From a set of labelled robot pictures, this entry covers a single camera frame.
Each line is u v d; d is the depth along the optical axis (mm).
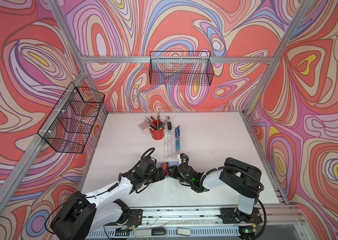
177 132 954
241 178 499
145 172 658
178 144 889
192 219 736
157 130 962
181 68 962
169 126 1046
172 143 959
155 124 1011
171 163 910
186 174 667
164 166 892
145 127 1079
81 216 400
